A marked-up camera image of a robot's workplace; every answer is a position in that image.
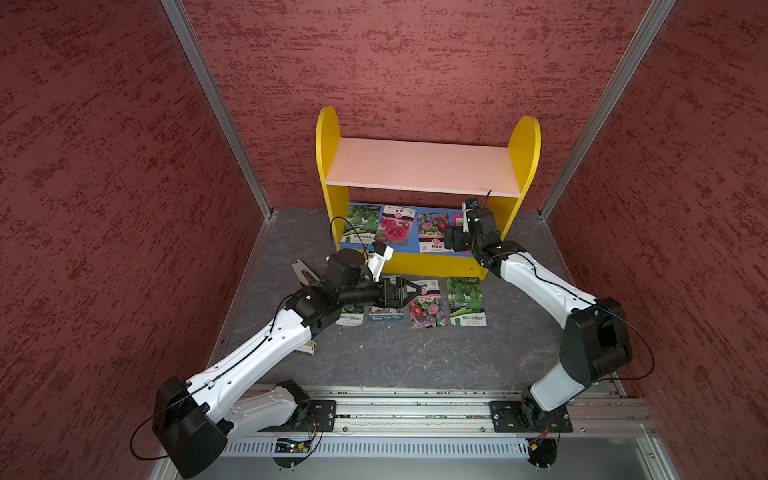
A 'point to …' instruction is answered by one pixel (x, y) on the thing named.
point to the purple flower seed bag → (377, 313)
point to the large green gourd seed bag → (351, 315)
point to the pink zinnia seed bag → (428, 308)
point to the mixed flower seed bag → (432, 232)
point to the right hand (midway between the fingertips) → (460, 234)
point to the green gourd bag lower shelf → (361, 223)
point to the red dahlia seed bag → (395, 225)
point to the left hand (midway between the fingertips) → (407, 296)
